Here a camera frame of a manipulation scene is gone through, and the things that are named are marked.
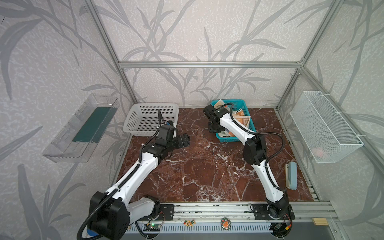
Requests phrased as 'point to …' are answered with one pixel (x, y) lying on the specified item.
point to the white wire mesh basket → (327, 137)
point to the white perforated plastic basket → (143, 119)
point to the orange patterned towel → (238, 115)
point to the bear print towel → (220, 103)
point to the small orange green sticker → (189, 223)
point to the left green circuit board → (152, 227)
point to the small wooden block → (320, 221)
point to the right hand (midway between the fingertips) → (214, 126)
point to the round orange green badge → (225, 223)
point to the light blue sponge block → (291, 175)
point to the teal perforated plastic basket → (241, 105)
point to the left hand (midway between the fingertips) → (185, 134)
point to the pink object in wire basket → (318, 152)
